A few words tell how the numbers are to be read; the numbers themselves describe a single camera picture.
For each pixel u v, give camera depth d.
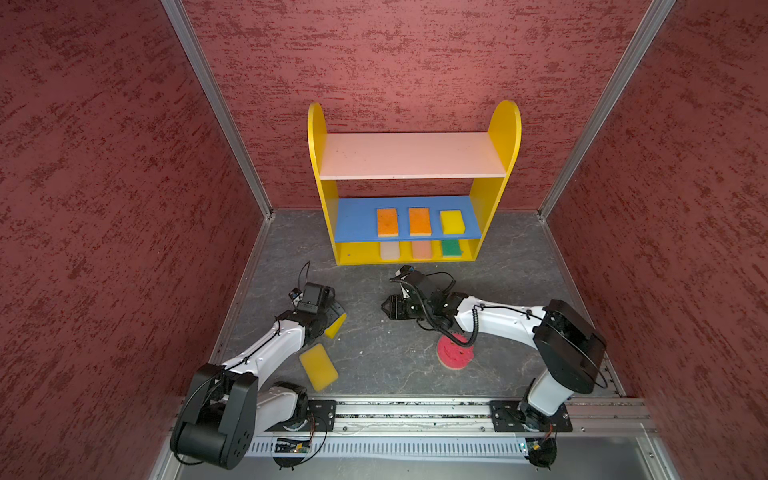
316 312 0.68
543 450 0.69
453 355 0.81
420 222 0.98
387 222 0.97
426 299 0.66
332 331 0.86
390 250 1.05
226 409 0.41
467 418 0.76
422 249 1.04
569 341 0.44
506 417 0.74
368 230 0.94
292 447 0.72
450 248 1.05
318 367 0.81
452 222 0.95
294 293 0.81
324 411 0.74
